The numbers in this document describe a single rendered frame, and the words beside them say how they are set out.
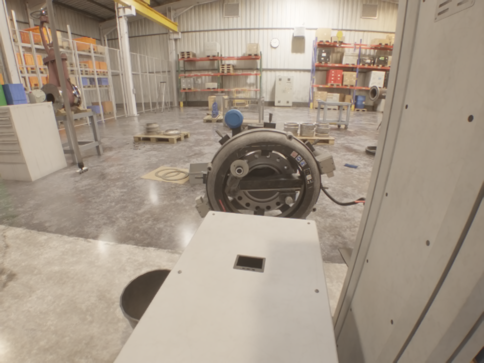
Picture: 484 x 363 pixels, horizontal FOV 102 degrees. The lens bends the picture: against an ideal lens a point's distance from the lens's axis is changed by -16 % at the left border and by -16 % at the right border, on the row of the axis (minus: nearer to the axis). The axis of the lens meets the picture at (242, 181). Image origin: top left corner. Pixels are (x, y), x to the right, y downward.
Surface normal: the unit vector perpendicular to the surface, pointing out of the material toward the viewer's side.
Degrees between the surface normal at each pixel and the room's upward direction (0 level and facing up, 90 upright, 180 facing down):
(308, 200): 90
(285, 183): 90
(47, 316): 0
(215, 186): 90
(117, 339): 0
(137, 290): 87
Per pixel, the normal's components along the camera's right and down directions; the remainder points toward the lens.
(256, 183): -0.02, 0.38
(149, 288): 0.65, 0.24
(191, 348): 0.00, -0.92
